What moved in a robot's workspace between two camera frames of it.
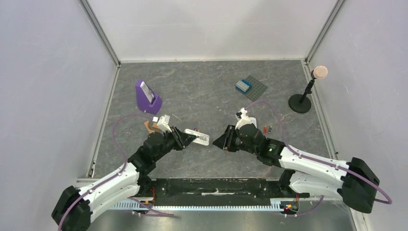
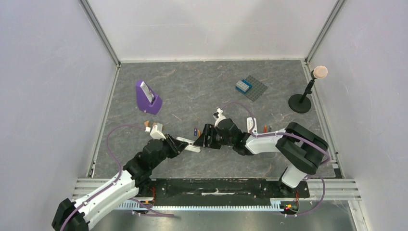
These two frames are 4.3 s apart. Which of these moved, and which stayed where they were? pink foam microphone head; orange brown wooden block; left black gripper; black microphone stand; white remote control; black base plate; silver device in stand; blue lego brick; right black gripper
Moved: right black gripper; white remote control; left black gripper
Stayed: black microphone stand; black base plate; orange brown wooden block; silver device in stand; pink foam microphone head; blue lego brick
